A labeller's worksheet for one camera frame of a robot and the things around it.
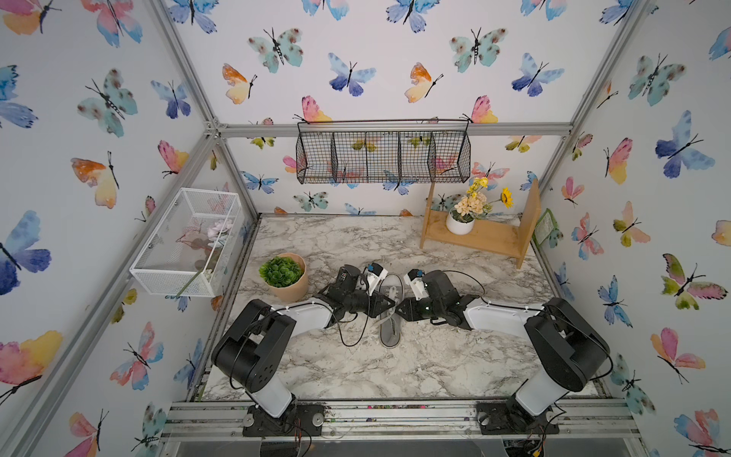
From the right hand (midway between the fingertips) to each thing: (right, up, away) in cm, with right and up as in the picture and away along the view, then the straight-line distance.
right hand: (398, 307), depth 88 cm
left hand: (-1, +2, -2) cm, 3 cm away
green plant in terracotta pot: (-35, +10, +1) cm, 36 cm away
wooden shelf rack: (+38, +22, +17) cm, 47 cm away
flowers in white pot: (+24, +31, +3) cm, 39 cm away
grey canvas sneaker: (-2, +5, +9) cm, 10 cm away
